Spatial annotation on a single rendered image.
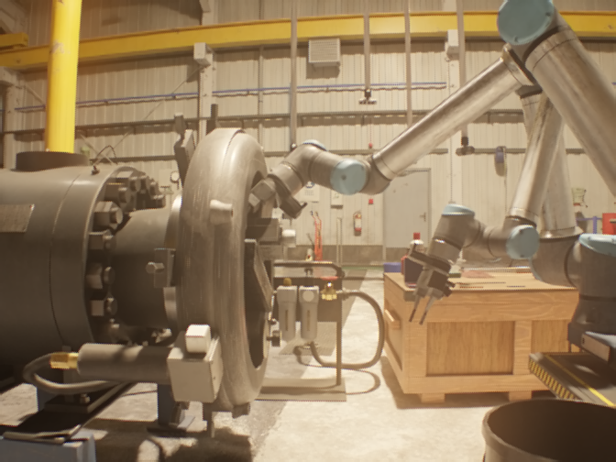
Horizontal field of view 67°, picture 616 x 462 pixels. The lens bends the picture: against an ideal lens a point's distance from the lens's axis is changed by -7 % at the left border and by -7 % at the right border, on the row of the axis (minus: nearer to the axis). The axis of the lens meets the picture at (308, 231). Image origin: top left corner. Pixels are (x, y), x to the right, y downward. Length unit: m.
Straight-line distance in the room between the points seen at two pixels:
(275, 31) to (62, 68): 8.11
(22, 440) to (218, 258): 0.60
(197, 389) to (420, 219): 11.13
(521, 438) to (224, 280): 0.68
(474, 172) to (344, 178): 11.06
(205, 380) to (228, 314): 0.15
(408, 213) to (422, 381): 9.99
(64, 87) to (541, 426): 4.73
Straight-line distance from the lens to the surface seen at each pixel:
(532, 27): 1.06
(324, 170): 1.26
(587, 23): 13.24
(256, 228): 1.21
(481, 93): 1.24
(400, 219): 11.94
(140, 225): 1.33
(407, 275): 2.21
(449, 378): 2.12
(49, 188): 1.36
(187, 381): 1.00
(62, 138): 5.00
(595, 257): 1.55
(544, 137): 1.48
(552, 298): 2.20
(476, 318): 2.10
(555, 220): 1.67
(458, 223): 1.43
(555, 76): 1.04
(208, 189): 1.06
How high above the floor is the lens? 0.71
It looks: level
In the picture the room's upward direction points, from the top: straight up
